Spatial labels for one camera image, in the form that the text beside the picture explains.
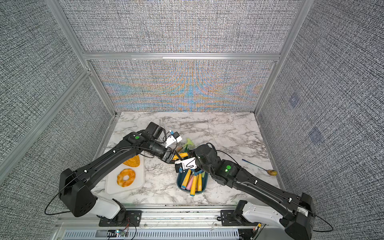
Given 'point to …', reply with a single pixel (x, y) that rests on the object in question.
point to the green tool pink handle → (190, 182)
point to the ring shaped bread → (131, 175)
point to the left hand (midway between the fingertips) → (182, 162)
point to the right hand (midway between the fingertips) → (190, 144)
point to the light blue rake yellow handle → (193, 184)
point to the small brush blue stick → (272, 172)
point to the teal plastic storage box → (181, 177)
